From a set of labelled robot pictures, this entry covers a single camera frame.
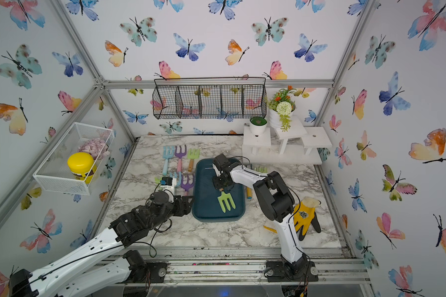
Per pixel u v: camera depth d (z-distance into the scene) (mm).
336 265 769
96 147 694
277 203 554
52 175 582
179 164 1073
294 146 1142
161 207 556
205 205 958
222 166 802
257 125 959
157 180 1012
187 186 981
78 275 451
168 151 1156
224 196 940
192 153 1142
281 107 807
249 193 959
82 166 632
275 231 842
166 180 655
